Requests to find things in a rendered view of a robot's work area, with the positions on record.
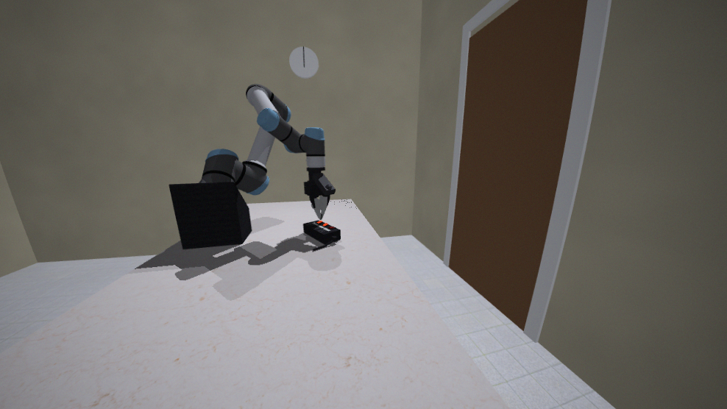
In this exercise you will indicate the black power strip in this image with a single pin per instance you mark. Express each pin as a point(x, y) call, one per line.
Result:
point(322, 232)

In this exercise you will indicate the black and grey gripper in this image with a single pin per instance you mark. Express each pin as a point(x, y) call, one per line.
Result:
point(312, 187)

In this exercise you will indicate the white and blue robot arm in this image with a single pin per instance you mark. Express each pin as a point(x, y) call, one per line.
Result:
point(222, 165)

